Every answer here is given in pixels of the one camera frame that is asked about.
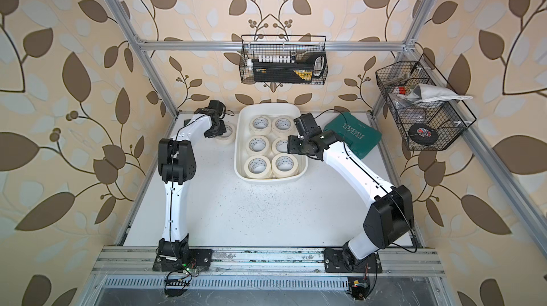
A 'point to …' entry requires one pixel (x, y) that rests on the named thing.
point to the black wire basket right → (426, 113)
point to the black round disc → (423, 134)
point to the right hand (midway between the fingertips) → (295, 145)
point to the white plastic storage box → (243, 114)
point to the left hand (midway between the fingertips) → (219, 129)
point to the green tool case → (361, 136)
